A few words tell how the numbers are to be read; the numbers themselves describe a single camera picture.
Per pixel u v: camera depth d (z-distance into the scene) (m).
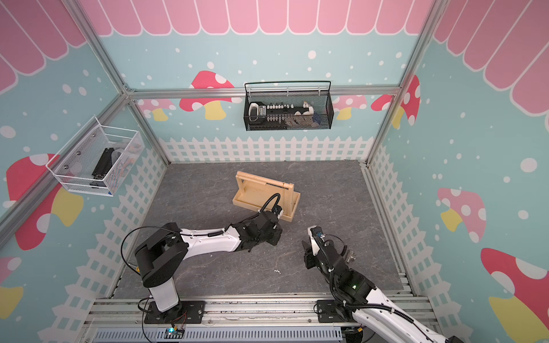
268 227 0.69
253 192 1.09
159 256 0.47
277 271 0.83
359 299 0.54
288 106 0.91
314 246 0.68
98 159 0.73
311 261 0.70
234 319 0.74
